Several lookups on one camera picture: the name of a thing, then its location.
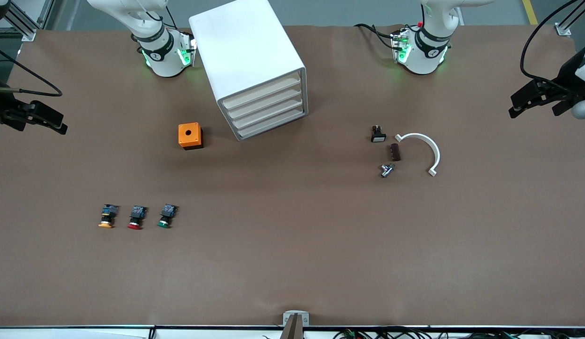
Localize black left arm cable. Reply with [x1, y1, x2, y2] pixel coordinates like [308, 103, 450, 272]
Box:
[520, 0, 578, 90]

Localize green push button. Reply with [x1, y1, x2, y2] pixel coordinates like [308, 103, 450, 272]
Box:
[157, 203, 179, 229]

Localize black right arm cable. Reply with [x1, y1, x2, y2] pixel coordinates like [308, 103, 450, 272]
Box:
[0, 44, 63, 97]

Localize white table edge profile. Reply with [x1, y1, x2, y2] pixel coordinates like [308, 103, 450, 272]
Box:
[0, 324, 585, 339]

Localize brown table mat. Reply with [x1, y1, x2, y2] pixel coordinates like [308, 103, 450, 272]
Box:
[0, 24, 585, 328]

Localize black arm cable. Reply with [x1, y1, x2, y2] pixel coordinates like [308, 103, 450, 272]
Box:
[0, 44, 63, 97]
[520, 0, 578, 90]

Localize tangled black cables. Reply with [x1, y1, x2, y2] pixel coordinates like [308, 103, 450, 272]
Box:
[333, 326, 585, 339]

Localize aluminium frame post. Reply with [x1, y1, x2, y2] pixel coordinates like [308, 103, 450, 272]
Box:
[9, 0, 55, 42]
[555, 0, 585, 37]

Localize yellow push button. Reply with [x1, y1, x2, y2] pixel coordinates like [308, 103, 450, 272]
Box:
[98, 204, 120, 229]

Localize grey metal bracket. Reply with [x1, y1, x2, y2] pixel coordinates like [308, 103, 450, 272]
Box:
[283, 310, 310, 327]

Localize white plastic drawer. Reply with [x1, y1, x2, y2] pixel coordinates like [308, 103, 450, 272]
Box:
[229, 92, 307, 131]
[219, 71, 306, 111]
[234, 102, 308, 141]
[224, 81, 307, 121]

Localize orange button enclosure box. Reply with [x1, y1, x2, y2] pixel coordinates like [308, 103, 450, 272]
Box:
[178, 122, 203, 150]

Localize white drawer cabinet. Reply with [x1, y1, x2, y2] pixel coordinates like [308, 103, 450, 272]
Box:
[189, 0, 309, 142]

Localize red push button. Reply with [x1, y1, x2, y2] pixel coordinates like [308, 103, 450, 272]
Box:
[128, 205, 148, 230]

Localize white curved plastic bracket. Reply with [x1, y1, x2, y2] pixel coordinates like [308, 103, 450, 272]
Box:
[395, 133, 440, 177]

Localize dark stand pole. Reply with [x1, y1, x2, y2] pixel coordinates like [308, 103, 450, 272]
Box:
[279, 314, 306, 339]

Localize black base cable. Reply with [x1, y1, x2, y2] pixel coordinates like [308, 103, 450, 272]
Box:
[354, 23, 398, 50]

